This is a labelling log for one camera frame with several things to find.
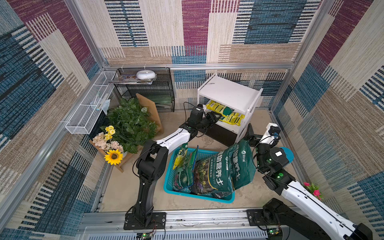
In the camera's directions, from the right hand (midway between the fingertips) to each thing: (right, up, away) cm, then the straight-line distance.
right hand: (260, 125), depth 69 cm
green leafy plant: (-63, +1, +12) cm, 64 cm away
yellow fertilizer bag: (-6, +4, +20) cm, 21 cm away
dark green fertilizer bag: (-22, -23, -1) cm, 31 cm away
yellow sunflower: (-67, -15, +1) cm, 69 cm away
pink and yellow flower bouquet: (-75, -7, +6) cm, 75 cm away
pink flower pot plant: (+21, -27, -5) cm, 35 cm away
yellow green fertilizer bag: (-37, -16, +12) cm, 42 cm away
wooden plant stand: (-54, +10, +18) cm, 58 cm away
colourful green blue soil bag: (-35, -26, +4) cm, 43 cm away
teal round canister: (+23, -16, +15) cm, 32 cm away
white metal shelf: (-12, +12, +9) cm, 19 cm away
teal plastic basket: (-43, -28, +9) cm, 52 cm away
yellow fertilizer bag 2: (-13, +10, +24) cm, 29 cm away
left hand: (-15, +5, +19) cm, 25 cm away
